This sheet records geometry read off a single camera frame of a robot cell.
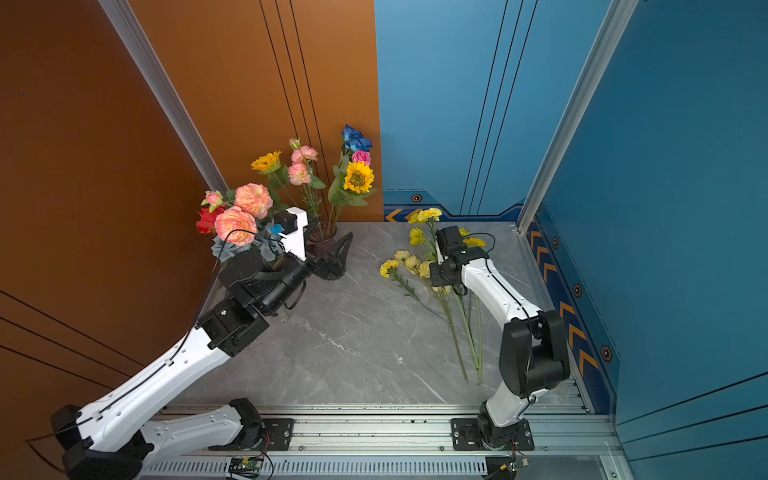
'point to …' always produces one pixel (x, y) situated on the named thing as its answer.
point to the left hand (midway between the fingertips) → (333, 224)
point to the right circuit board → (504, 467)
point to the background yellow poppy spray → (416, 236)
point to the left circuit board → (245, 466)
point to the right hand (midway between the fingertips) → (442, 274)
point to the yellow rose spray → (414, 265)
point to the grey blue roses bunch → (268, 247)
